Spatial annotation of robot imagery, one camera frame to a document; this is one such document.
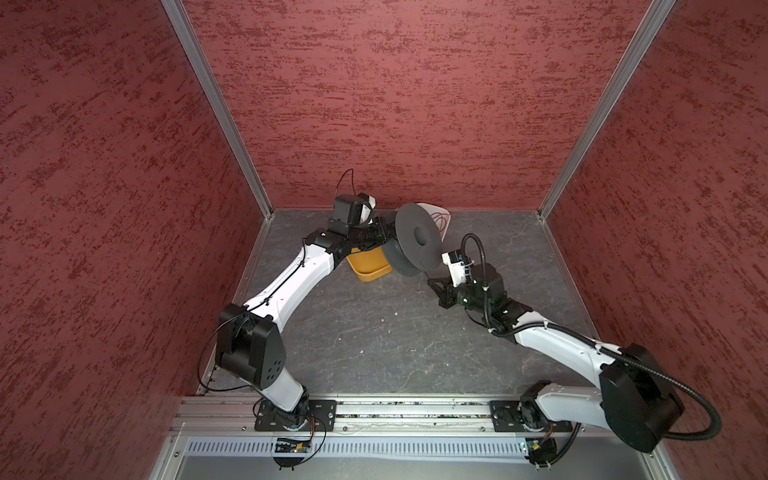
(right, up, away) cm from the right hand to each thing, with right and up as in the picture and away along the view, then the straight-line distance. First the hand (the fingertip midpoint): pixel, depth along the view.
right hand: (427, 287), depth 82 cm
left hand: (-9, +14, -1) cm, 17 cm away
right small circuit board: (+27, -39, -11) cm, 48 cm away
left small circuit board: (-36, -38, -9) cm, 54 cm away
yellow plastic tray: (-18, +4, +18) cm, 26 cm away
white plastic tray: (+6, +26, +34) cm, 43 cm away
